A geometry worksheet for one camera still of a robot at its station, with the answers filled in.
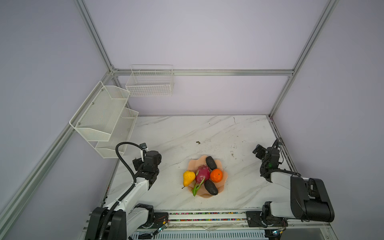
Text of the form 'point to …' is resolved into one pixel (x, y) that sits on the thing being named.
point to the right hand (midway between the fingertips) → (264, 147)
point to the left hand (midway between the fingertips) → (144, 156)
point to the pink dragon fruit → (202, 173)
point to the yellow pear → (188, 176)
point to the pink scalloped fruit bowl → (191, 188)
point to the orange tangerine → (216, 175)
